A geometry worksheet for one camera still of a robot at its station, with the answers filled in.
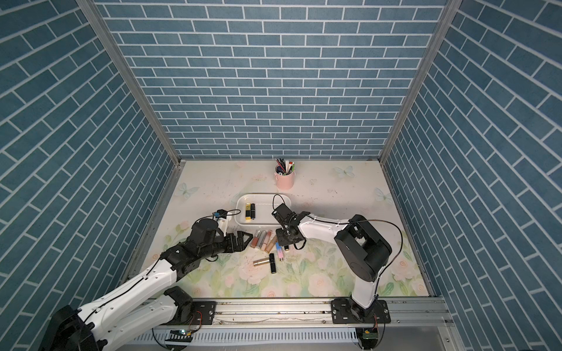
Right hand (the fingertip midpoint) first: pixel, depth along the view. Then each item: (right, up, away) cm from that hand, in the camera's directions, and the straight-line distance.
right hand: (284, 240), depth 91 cm
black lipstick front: (-4, -7, -7) cm, 11 cm away
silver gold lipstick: (-9, -7, -7) cm, 13 cm away
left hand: (-12, +4, -12) cm, 17 cm away
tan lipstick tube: (-5, -1, -2) cm, 6 cm away
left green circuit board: (-34, -27, -19) cm, 47 cm away
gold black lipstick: (-16, +11, +6) cm, 21 cm away
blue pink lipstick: (-1, -3, -5) cm, 6 cm away
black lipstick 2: (+1, -2, -3) cm, 4 cm away
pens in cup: (0, +32, +13) cm, 34 cm away
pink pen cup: (0, +25, +13) cm, 28 cm away
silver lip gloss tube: (-9, 0, -1) cm, 9 cm away
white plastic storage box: (-9, +14, +11) cm, 20 cm away
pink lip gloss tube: (-7, 0, -1) cm, 7 cm away
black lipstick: (-15, +11, +7) cm, 20 cm away
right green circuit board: (+30, -27, -18) cm, 44 cm away
